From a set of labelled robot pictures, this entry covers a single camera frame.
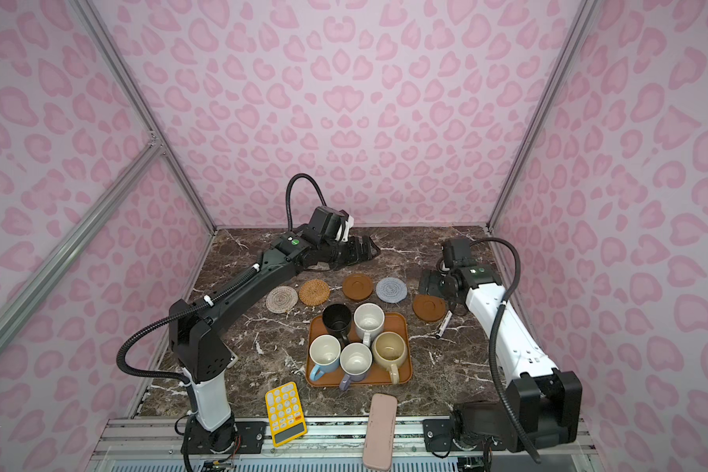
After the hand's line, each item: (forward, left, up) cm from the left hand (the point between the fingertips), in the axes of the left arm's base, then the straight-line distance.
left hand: (374, 255), depth 79 cm
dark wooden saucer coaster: (+6, +5, -24) cm, 25 cm away
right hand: (-5, -18, -9) cm, 20 cm away
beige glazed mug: (-17, -5, -23) cm, 29 cm away
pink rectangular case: (-41, -1, -22) cm, 46 cm away
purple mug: (-20, +5, -23) cm, 31 cm away
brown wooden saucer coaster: (-3, -18, -24) cm, 30 cm away
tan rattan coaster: (+4, +20, -25) cm, 32 cm away
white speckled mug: (-8, +1, -24) cm, 25 cm away
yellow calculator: (-34, +23, -24) cm, 47 cm away
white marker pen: (-8, -22, -24) cm, 34 cm away
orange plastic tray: (-7, -6, -26) cm, 27 cm away
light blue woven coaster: (+4, -7, -25) cm, 26 cm away
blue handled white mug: (-18, +14, -22) cm, 32 cm away
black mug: (-9, +11, -19) cm, 24 cm away
